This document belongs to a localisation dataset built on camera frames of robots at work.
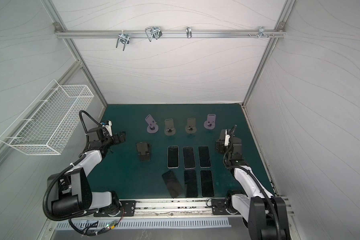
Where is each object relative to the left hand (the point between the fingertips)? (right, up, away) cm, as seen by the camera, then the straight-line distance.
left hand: (120, 131), depth 91 cm
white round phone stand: (+29, 0, +10) cm, 31 cm away
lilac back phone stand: (+58, +4, +13) cm, 60 cm away
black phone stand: (+16, -11, -4) cm, 19 cm away
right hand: (+66, -4, -3) cm, 66 cm away
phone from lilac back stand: (+43, -27, -8) cm, 52 cm away
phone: (+33, -17, 0) cm, 37 cm away
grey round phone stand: (+44, +1, +11) cm, 46 cm away
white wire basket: (-25, +5, -22) cm, 34 cm away
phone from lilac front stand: (+52, -16, -1) cm, 54 cm away
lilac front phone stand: (+18, +1, +12) cm, 21 cm away
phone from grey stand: (+52, -28, -7) cm, 60 cm away
